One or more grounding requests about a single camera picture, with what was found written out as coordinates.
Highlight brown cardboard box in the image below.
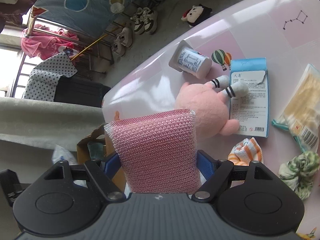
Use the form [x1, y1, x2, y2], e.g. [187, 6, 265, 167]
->
[76, 124, 126, 192]

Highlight pink plush doll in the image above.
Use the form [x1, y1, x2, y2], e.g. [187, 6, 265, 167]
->
[175, 75, 249, 141]

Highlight white tied plastic bag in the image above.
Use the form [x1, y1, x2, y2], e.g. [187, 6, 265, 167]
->
[52, 145, 78, 165]

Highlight green white scrunchie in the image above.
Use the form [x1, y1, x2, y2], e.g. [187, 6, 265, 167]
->
[278, 151, 319, 200]

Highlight pink mesh sponge cloth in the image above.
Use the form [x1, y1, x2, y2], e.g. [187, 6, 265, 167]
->
[105, 109, 201, 194]

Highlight orange striped white towel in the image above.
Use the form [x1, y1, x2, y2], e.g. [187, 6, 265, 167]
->
[227, 137, 264, 166]

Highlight white sofa cover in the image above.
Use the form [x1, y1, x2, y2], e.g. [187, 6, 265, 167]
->
[1, 98, 104, 151]

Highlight pink hanging clothes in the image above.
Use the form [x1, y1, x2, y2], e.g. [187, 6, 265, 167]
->
[21, 29, 82, 60]

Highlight blue dotted bedsheet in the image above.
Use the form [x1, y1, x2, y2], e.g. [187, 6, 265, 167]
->
[34, 0, 134, 38]

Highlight star patterned cloth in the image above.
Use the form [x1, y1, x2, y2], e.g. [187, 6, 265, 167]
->
[23, 52, 78, 101]

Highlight black red plush toy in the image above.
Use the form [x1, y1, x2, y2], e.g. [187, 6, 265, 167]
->
[181, 4, 212, 27]

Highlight dark suitcase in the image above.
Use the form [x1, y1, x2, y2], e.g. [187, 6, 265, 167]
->
[54, 76, 111, 108]

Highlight green white sneaker pair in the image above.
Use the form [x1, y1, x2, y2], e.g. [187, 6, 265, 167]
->
[130, 7, 158, 35]

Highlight white yogurt cup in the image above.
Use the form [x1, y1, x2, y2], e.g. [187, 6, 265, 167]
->
[169, 40, 212, 79]

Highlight yellow snack plastic bag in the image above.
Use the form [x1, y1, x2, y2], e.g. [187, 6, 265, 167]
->
[272, 64, 319, 152]

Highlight blue white paper box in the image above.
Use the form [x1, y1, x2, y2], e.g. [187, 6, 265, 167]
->
[229, 58, 270, 138]

